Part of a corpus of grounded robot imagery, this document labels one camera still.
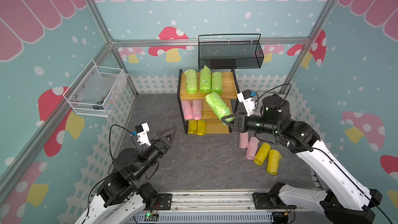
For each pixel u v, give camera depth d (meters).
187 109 0.84
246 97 0.52
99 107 0.68
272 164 0.83
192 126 0.96
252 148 0.87
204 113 0.83
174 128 0.57
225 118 0.57
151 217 0.73
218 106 0.59
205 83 0.72
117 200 0.45
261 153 0.87
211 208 0.73
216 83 0.73
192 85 0.71
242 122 0.50
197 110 0.84
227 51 0.94
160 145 0.51
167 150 0.52
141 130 0.55
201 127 0.97
